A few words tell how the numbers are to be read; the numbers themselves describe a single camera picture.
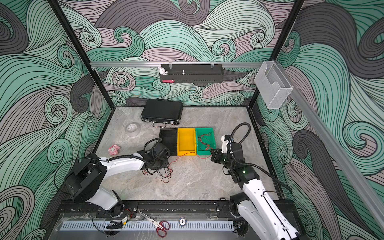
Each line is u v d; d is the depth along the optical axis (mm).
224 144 702
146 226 697
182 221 698
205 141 1005
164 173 855
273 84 778
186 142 959
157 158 699
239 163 569
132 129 1065
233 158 562
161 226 684
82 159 900
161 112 1132
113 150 922
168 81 900
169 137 1014
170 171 850
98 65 952
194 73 952
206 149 972
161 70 850
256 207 489
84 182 433
